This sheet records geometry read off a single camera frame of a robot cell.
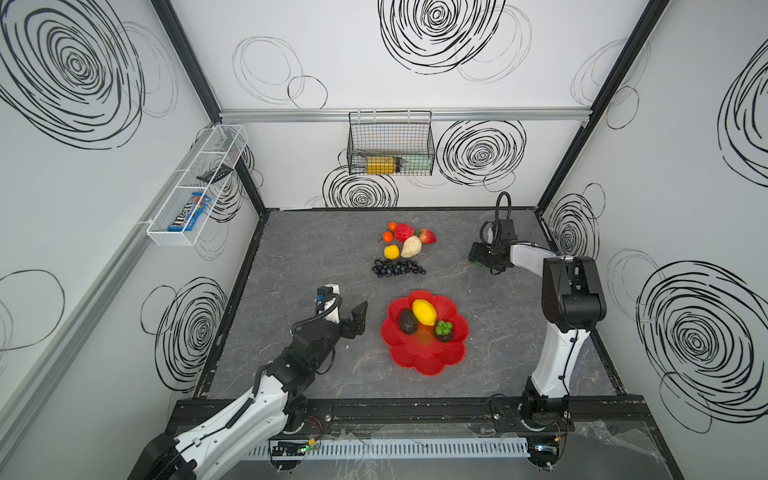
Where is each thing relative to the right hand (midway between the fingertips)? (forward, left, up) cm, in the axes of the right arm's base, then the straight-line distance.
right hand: (483, 255), depth 103 cm
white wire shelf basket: (+18, +85, +32) cm, 93 cm away
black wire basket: (+26, +33, +28) cm, 50 cm away
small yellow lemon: (-1, +32, +2) cm, 32 cm away
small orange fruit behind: (+12, +32, +1) cm, 35 cm away
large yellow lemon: (-23, +22, +3) cm, 32 cm away
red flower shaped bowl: (-27, +21, -1) cm, 35 cm away
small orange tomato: (+7, +34, +1) cm, 35 cm away
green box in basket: (+10, +25, +31) cm, 41 cm away
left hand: (-25, +42, +12) cm, 50 cm away
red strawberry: (+7, +20, +1) cm, 21 cm away
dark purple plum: (-29, +17, +3) cm, 34 cm away
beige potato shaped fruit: (+1, +25, +3) cm, 26 cm away
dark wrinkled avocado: (-26, +27, +4) cm, 38 cm away
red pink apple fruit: (+8, +28, +3) cm, 29 cm away
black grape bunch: (-7, +31, +2) cm, 32 cm away
